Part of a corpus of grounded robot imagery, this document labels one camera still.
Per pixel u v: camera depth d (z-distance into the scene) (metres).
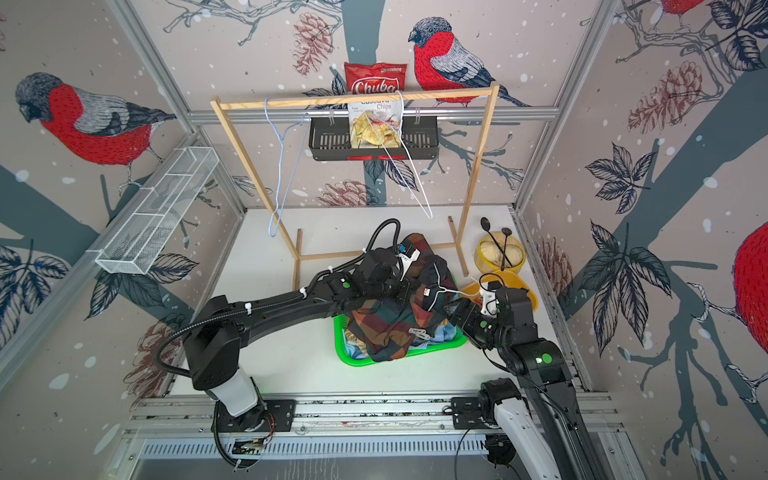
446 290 0.79
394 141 0.88
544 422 0.45
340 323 0.81
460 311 0.63
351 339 0.78
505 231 1.07
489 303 0.63
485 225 1.05
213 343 0.44
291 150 1.08
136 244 0.72
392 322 0.73
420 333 0.71
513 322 0.52
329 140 0.95
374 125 0.85
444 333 0.83
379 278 0.62
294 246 1.07
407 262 0.70
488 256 1.00
